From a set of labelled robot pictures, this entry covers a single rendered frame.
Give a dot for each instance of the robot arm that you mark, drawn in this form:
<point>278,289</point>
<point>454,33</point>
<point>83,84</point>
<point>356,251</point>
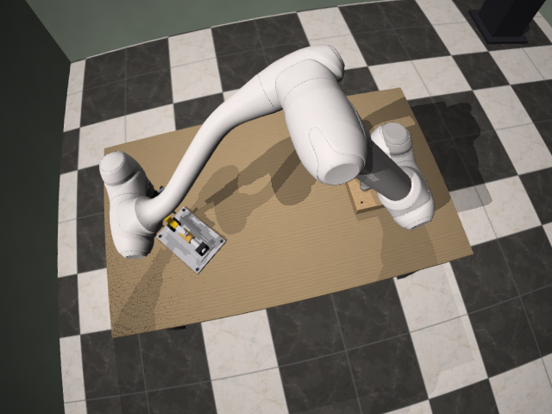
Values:
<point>328,134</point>

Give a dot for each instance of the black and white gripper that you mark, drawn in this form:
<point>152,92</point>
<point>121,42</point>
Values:
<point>156,193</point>

